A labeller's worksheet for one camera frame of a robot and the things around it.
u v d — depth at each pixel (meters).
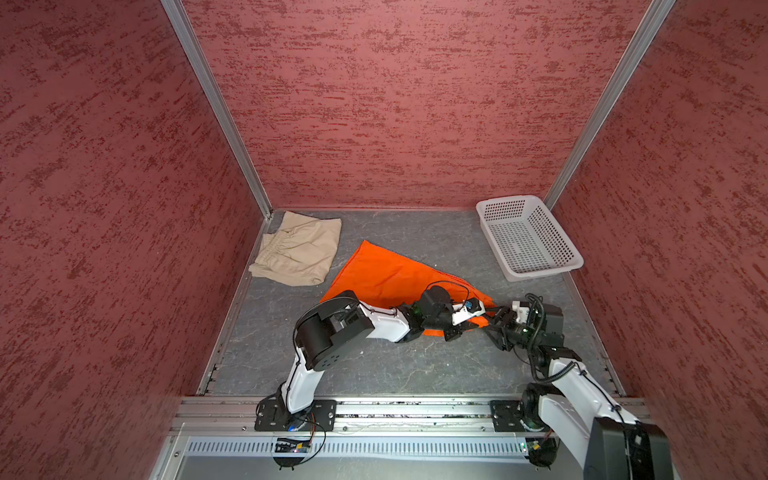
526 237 1.13
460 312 0.74
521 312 0.80
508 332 0.76
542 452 0.71
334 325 0.54
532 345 0.67
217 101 0.87
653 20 0.72
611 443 0.43
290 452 0.72
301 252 1.05
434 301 0.69
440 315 0.74
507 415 0.74
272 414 0.74
